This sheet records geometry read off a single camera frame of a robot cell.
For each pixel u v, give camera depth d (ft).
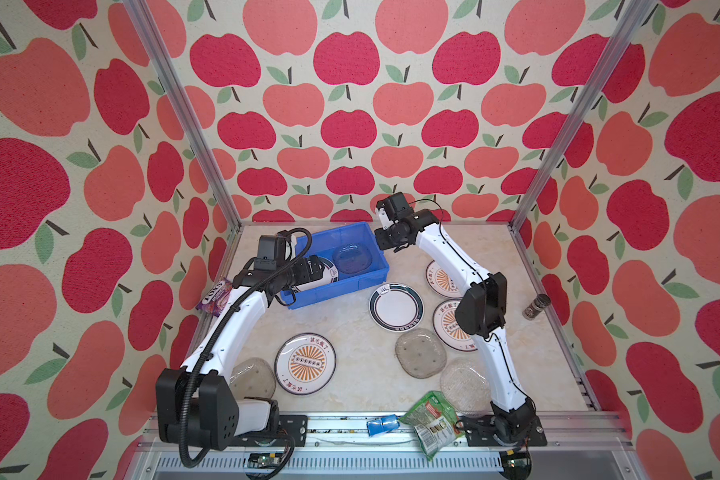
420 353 2.88
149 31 2.36
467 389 2.67
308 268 2.44
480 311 2.01
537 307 2.90
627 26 2.34
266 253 2.06
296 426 2.46
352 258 3.63
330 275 3.43
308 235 2.22
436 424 2.44
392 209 2.51
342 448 2.40
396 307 3.16
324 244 3.63
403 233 2.32
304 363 2.81
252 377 2.69
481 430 2.41
